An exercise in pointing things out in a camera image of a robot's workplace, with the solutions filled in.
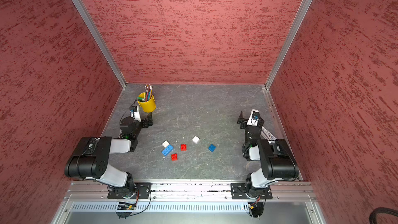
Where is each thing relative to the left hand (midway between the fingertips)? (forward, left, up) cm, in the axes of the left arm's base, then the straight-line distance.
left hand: (144, 115), depth 94 cm
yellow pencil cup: (+8, 0, -2) cm, 8 cm away
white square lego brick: (-16, -15, -5) cm, 22 cm away
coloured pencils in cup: (+14, -2, +9) cm, 17 cm away
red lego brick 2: (-23, -21, -6) cm, 32 cm away
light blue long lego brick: (-20, -17, -5) cm, 26 cm away
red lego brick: (-18, -26, -6) cm, 32 cm away
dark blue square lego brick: (-18, -42, -6) cm, 46 cm away
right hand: (-1, -64, +4) cm, 64 cm away
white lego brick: (-13, -33, -6) cm, 36 cm away
